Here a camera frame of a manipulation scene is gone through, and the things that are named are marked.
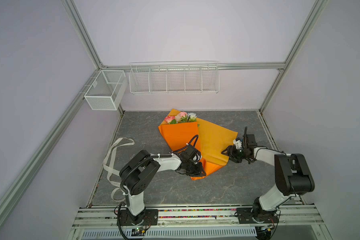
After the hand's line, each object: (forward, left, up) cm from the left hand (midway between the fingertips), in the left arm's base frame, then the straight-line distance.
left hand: (204, 177), depth 85 cm
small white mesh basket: (+51, +60, +23) cm, 82 cm away
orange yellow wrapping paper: (+23, -10, 0) cm, 25 cm away
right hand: (+13, -15, -1) cm, 20 cm away
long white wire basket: (+58, +15, +29) cm, 66 cm away
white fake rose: (+45, +2, +2) cm, 45 cm away
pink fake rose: (+42, +19, +3) cm, 46 cm away
